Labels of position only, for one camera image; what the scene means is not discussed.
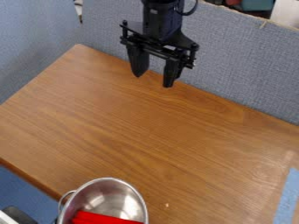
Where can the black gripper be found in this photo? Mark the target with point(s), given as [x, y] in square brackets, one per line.
[177, 48]

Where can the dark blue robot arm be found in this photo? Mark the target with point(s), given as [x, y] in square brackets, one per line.
[158, 36]

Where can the metal pot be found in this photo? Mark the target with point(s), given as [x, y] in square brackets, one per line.
[108, 196]

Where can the red object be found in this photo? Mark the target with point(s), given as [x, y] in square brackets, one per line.
[94, 218]

